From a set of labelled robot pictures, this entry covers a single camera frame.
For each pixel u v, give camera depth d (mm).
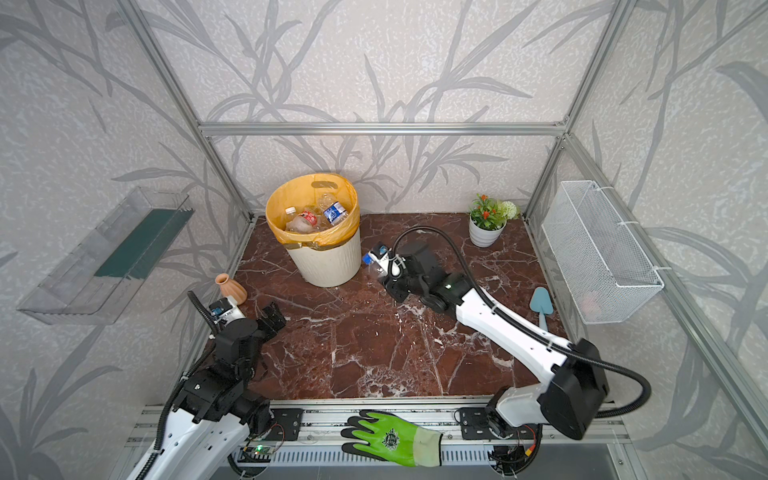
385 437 707
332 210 893
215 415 515
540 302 963
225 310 629
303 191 937
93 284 639
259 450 707
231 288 893
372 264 666
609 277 607
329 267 893
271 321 692
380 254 644
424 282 565
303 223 909
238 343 545
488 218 999
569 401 385
